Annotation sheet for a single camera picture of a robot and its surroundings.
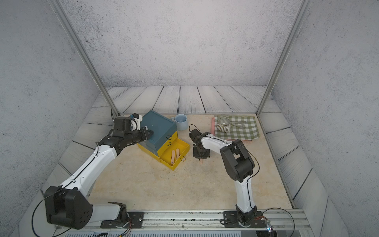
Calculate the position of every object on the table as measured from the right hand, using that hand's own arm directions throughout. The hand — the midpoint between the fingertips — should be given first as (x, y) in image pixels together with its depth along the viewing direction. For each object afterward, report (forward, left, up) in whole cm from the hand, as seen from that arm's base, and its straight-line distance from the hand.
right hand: (200, 156), depth 96 cm
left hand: (+2, +25, +23) cm, 34 cm away
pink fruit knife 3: (-3, 0, +1) cm, 3 cm away
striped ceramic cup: (+25, -17, +2) cm, 31 cm away
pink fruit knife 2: (+2, +15, +2) cm, 15 cm away
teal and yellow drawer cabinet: (0, +21, +15) cm, 26 cm away
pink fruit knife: (-1, +18, +1) cm, 18 cm away
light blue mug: (+25, +14, +6) cm, 29 cm away
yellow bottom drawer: (-1, +22, +6) cm, 23 cm away
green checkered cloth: (+24, -31, 0) cm, 39 cm away
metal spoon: (+29, -30, -1) cm, 41 cm away
